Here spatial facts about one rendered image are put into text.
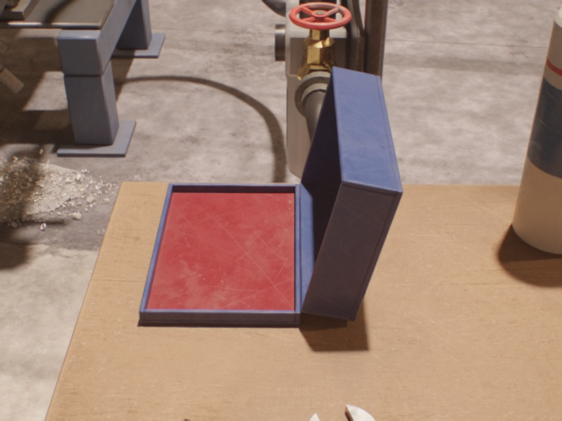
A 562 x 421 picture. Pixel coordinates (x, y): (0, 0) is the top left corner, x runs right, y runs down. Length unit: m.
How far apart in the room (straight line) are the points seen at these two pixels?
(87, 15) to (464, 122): 0.83
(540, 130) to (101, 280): 0.34
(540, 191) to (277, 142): 1.11
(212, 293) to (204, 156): 1.08
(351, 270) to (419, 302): 0.08
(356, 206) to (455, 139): 1.25
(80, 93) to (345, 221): 1.19
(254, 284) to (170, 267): 0.07
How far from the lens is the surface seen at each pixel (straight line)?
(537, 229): 0.63
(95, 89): 1.63
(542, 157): 0.60
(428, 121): 1.79
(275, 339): 0.54
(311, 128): 0.85
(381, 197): 0.49
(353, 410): 0.49
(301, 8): 0.97
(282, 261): 0.60
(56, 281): 1.36
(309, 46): 0.95
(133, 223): 0.65
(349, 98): 0.57
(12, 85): 1.42
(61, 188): 1.58
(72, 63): 1.62
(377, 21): 0.90
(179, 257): 0.60
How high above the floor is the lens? 0.85
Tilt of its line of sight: 35 degrees down
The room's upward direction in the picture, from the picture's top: straight up
